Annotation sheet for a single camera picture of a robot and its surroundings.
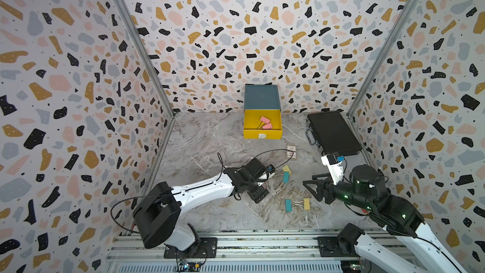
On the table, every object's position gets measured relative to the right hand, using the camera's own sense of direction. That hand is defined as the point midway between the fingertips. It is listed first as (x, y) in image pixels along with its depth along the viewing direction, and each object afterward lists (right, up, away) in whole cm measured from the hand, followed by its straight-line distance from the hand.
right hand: (308, 181), depth 64 cm
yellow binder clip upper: (-2, -2, +31) cm, 31 cm away
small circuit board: (-43, -34, +6) cm, 55 cm away
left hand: (-15, -7, +19) cm, 25 cm away
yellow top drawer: (-20, +22, +35) cm, 46 cm away
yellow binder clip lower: (+6, -16, +21) cm, 27 cm away
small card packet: (+1, +7, +40) cm, 40 cm away
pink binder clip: (-13, +23, +33) cm, 42 cm away
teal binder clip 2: (-3, -17, +21) cm, 27 cm away
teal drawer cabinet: (-17, +35, +37) cm, 54 cm away
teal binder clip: (-3, -6, +28) cm, 29 cm away
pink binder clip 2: (-12, +19, +31) cm, 38 cm away
